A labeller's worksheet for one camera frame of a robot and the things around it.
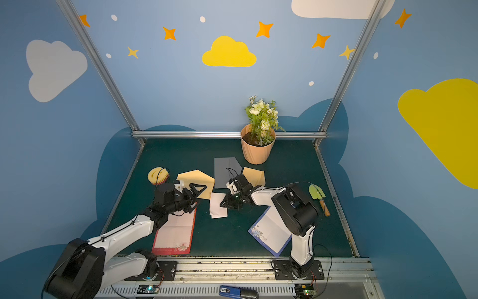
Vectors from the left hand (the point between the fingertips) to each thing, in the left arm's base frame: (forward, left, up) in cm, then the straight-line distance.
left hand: (208, 193), depth 82 cm
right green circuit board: (-34, -41, -12) cm, 55 cm away
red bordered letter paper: (-3, -3, -13) cm, 13 cm away
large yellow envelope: (+17, +10, -14) cm, 24 cm away
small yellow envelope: (+18, -23, -13) cm, 32 cm away
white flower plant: (+35, -25, +14) cm, 45 cm away
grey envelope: (+19, -4, -13) cm, 23 cm away
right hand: (+1, -6, -12) cm, 13 cm away
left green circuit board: (-35, +20, -13) cm, 43 cm away
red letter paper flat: (-15, +15, -14) cm, 25 cm away
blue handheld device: (-35, -14, -8) cm, 39 cm away
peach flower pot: (+28, -23, +2) cm, 36 cm away
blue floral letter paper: (-12, -29, -13) cm, 35 cm away
